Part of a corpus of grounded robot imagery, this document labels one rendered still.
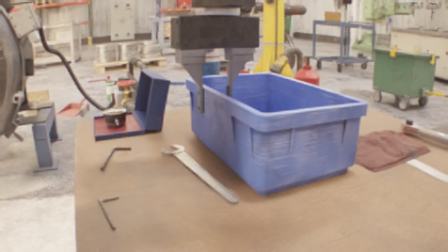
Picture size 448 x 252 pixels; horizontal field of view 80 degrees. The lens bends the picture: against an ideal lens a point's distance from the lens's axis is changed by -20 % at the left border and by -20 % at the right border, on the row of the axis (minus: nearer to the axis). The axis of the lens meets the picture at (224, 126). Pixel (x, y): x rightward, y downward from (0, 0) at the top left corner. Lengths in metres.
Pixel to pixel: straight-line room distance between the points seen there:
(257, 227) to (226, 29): 0.28
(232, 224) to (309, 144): 0.15
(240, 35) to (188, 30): 0.08
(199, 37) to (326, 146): 0.24
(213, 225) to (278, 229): 0.08
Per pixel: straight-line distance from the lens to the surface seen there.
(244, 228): 0.39
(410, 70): 3.14
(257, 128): 0.40
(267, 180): 0.44
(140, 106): 0.85
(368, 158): 0.59
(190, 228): 0.39
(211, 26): 0.48
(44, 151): 1.80
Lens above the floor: 0.70
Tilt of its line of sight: 18 degrees down
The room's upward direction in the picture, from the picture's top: straight up
